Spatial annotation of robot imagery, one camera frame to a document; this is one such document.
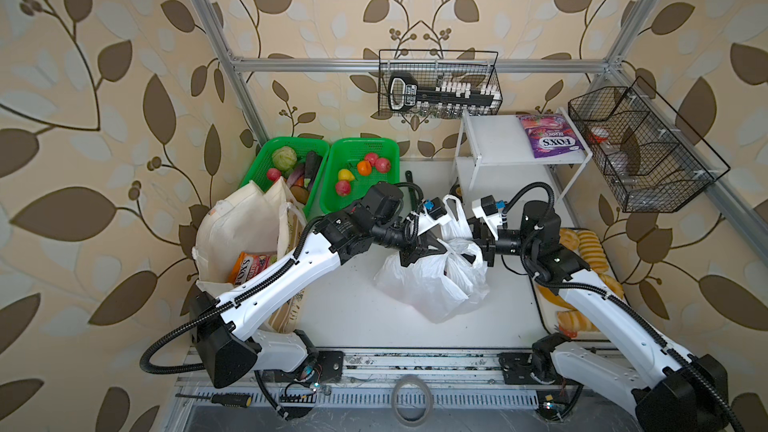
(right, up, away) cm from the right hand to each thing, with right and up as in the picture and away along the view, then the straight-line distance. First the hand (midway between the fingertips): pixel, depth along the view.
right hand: (450, 241), depth 68 cm
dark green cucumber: (-44, +23, +44) cm, 66 cm away
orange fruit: (-25, +20, +44) cm, 54 cm away
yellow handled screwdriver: (-53, -37, +1) cm, 64 cm away
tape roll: (-6, -35, +3) cm, 36 cm away
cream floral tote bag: (-51, +4, +11) cm, 53 cm away
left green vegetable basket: (-63, +23, +44) cm, 80 cm away
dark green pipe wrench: (-7, +16, +48) cm, 51 cm away
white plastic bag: (-2, -8, -6) cm, 10 cm away
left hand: (-2, 0, -4) cm, 5 cm away
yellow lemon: (-32, +17, +44) cm, 57 cm away
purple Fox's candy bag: (+28, +26, +10) cm, 40 cm away
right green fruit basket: (-29, +22, +48) cm, 60 cm away
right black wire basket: (+51, +19, +5) cm, 54 cm away
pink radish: (-59, +18, +44) cm, 76 cm away
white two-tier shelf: (+13, +20, +8) cm, 25 cm away
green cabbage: (-55, +24, +44) cm, 74 cm away
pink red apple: (-18, +21, +44) cm, 52 cm away
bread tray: (+32, -22, +12) cm, 41 cm away
